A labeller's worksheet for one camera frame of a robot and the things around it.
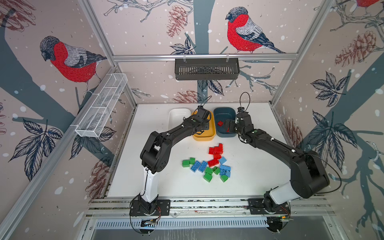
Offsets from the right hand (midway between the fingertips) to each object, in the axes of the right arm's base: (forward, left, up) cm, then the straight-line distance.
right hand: (230, 123), depth 90 cm
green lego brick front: (-28, +14, -14) cm, 35 cm away
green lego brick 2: (-29, +5, -13) cm, 32 cm away
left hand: (+2, +16, -3) cm, 16 cm away
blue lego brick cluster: (-25, +4, -12) cm, 28 cm away
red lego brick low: (-20, +10, -13) cm, 26 cm away
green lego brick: (-21, +27, -13) cm, 37 cm away
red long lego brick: (-12, +8, -13) cm, 19 cm away
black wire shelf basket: (+39, +18, +14) cm, 45 cm away
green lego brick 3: (-25, +9, -12) cm, 29 cm away
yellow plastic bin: (-3, +14, -10) cm, 17 cm away
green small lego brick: (-19, +24, -13) cm, 33 cm away
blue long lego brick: (-22, +21, -14) cm, 34 cm away
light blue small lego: (-18, +5, -14) cm, 23 cm away
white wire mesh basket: (-5, +72, +19) cm, 74 cm away
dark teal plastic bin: (+19, +4, -13) cm, 23 cm away
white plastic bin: (+15, +37, -11) cm, 42 cm away
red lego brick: (-9, +3, +5) cm, 11 cm away
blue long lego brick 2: (-22, +17, -15) cm, 31 cm away
